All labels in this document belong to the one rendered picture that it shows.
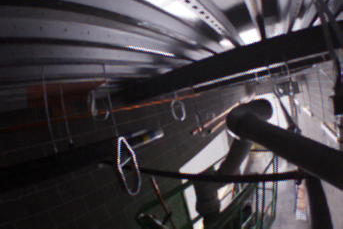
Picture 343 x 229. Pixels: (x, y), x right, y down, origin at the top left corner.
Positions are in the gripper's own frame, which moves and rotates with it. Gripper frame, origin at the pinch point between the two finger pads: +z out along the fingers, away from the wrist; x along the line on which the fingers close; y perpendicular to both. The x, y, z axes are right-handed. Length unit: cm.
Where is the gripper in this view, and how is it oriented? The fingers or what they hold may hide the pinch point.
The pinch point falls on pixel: (341, 65)
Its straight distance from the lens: 54.8
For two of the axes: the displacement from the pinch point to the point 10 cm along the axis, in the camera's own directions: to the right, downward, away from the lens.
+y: -5.8, 1.1, -8.1
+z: -2.2, -9.8, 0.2
